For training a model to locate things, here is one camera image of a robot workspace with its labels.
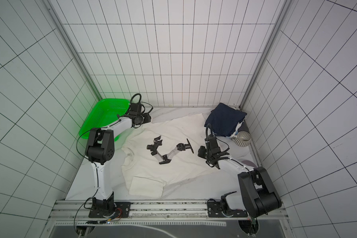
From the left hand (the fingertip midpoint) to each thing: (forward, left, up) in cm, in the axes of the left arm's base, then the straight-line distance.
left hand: (148, 120), depth 104 cm
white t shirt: (-21, -14, -6) cm, 26 cm away
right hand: (-22, -36, -2) cm, 42 cm away
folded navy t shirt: (-2, -54, +3) cm, 54 cm away
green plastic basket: (+11, +37, -4) cm, 39 cm away
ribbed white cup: (-17, -64, +2) cm, 66 cm away
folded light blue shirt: (-10, -61, +1) cm, 62 cm away
